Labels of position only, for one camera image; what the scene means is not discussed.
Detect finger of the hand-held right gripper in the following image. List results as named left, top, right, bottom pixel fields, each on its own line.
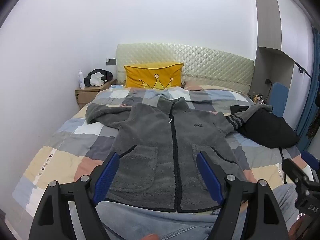
left=282, top=158, right=314, bottom=188
left=301, top=151, right=320, bottom=177

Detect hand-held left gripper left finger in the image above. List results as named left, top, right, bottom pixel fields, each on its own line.
left=29, top=152, right=120, bottom=240

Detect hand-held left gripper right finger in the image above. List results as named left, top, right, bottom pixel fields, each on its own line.
left=197, top=151, right=292, bottom=240

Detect grey fleece jacket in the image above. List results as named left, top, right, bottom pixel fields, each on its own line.
left=85, top=96, right=273, bottom=213

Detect black garment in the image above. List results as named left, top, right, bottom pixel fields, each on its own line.
left=230, top=105, right=300, bottom=148

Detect patchwork checked quilt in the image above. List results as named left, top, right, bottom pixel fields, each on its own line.
left=12, top=84, right=310, bottom=217

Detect blue curtain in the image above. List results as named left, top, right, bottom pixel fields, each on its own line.
left=296, top=26, right=320, bottom=150

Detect person's blue jeans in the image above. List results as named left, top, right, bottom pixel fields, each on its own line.
left=96, top=183, right=300, bottom=240

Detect blue chair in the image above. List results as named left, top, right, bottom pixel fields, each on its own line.
left=270, top=82, right=288, bottom=118

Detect group of small bottles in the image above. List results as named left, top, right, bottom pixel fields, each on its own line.
left=252, top=92, right=267, bottom=105

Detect wooden nightstand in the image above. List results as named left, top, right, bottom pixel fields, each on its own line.
left=75, top=79, right=117, bottom=110

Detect black bag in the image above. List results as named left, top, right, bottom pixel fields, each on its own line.
left=84, top=69, right=113, bottom=87

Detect yellow crown pillow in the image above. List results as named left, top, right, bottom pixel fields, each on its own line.
left=124, top=62, right=185, bottom=90

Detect cream quilted headboard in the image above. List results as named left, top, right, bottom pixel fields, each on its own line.
left=115, top=42, right=255, bottom=95

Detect grey white wardrobe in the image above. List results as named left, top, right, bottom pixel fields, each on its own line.
left=249, top=0, right=316, bottom=105

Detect white charging cable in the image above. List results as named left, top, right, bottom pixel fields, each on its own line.
left=99, top=59, right=112, bottom=92

